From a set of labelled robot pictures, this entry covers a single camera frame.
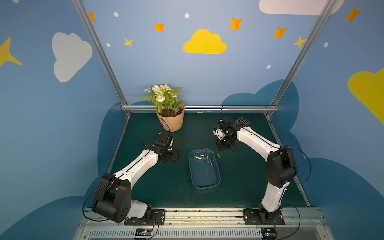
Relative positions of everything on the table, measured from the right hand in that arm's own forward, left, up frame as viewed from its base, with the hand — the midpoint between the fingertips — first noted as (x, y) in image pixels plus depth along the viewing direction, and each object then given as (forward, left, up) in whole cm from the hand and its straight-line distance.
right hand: (221, 146), depth 91 cm
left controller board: (-46, +39, -10) cm, 61 cm away
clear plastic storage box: (-12, +10, -8) cm, 17 cm away
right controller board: (-42, -23, -12) cm, 49 cm away
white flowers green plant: (+19, +36, +22) cm, 46 cm away
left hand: (-7, +27, 0) cm, 28 cm away
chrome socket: (-2, +1, -9) cm, 9 cm away
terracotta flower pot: (+17, +34, +4) cm, 38 cm away
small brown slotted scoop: (+30, -20, -7) cm, 37 cm away
